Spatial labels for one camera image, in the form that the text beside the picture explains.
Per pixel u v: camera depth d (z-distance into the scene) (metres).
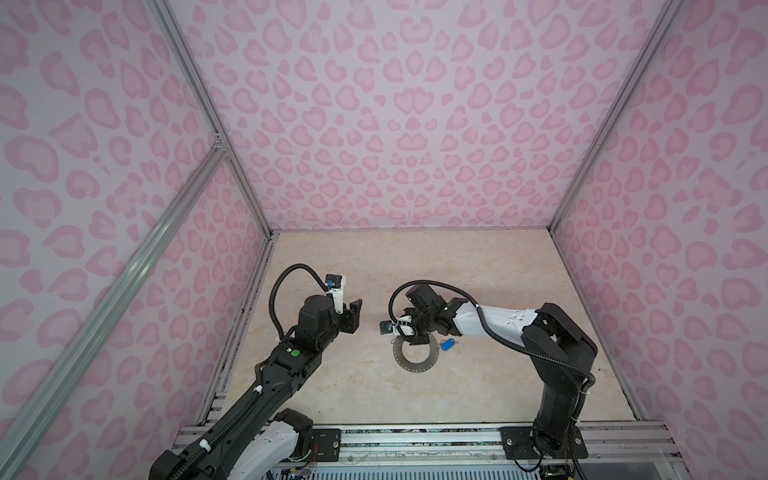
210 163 0.85
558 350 0.47
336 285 0.68
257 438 0.57
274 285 0.54
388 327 0.75
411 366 0.87
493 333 0.51
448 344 0.90
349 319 0.69
